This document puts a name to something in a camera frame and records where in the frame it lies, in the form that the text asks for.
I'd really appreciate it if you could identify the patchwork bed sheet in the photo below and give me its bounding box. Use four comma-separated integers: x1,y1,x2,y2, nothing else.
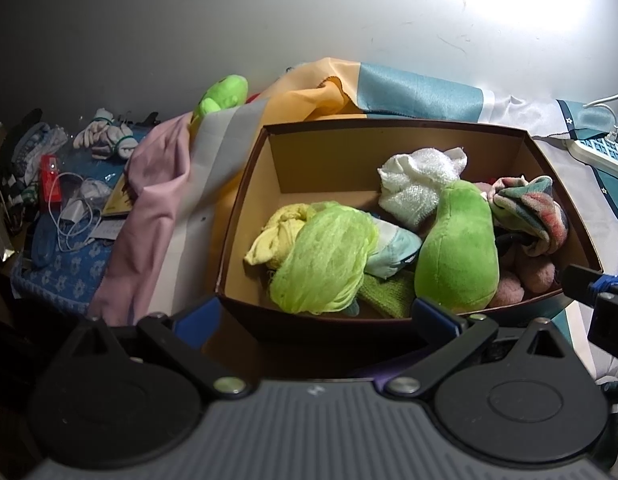
89,57,618,386

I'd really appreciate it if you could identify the green knit cloth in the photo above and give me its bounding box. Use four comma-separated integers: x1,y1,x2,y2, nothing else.
356,274,417,320

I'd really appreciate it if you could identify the red packet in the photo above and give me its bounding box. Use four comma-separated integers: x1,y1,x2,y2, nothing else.
39,155,62,206

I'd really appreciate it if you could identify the small white pouch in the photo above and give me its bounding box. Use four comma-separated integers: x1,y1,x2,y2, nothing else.
80,179,112,201

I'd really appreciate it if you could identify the yellow booklet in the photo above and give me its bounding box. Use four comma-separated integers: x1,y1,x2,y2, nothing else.
102,175,135,218

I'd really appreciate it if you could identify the pink plush toy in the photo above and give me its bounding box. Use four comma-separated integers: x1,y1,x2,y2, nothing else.
474,182,560,310

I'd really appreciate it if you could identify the white power strip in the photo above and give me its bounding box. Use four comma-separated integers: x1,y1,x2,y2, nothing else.
564,132,618,183

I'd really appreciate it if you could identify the blue patterned mat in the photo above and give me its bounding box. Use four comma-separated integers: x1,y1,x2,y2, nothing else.
12,160,135,311

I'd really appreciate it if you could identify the purple plastic packet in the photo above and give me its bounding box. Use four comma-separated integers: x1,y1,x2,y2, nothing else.
351,357,420,383

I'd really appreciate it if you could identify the multicoloured fleece cloth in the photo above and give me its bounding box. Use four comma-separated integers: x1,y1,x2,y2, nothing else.
489,175,570,258

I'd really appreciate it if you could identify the white towel with green label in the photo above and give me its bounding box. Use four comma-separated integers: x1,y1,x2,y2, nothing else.
378,146,468,231

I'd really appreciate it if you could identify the white power cable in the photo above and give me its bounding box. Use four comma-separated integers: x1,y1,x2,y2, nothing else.
584,87,618,143

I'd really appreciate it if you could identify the white paper card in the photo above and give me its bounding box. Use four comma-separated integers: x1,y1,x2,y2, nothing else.
92,220,124,242

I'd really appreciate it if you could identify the dark brown cardboard box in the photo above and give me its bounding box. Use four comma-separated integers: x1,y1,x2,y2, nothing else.
215,120,604,347

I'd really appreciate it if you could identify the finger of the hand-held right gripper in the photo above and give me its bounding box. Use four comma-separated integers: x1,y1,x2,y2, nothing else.
561,262,618,307
588,292,618,353

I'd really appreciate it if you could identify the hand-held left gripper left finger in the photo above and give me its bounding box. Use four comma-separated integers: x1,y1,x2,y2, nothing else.
64,294,252,402

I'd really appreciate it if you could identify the white gloves pair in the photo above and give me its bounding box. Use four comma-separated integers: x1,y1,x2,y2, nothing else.
73,107,138,161

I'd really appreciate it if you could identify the white charger with cable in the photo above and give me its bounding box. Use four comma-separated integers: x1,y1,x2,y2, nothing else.
48,172,102,251

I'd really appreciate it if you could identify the pink cloth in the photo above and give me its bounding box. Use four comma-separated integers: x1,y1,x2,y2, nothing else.
89,112,200,326

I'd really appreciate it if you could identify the small bright green plush toy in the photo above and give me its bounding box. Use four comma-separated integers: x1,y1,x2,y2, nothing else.
190,75,250,126

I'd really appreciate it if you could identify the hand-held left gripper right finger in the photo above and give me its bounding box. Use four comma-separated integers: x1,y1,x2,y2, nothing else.
383,295,570,401

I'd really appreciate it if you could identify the green mesh cloth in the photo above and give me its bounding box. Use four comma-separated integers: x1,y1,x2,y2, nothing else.
268,201,380,317

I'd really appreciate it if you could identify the yellow fuzzy cloth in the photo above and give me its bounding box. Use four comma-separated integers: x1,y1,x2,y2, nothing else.
244,203,315,268

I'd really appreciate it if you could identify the mint and white cloth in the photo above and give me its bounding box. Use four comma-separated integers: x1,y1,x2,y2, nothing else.
364,212,424,281

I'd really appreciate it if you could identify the large green plush toy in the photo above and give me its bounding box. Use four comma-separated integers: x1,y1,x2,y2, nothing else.
414,180,500,313

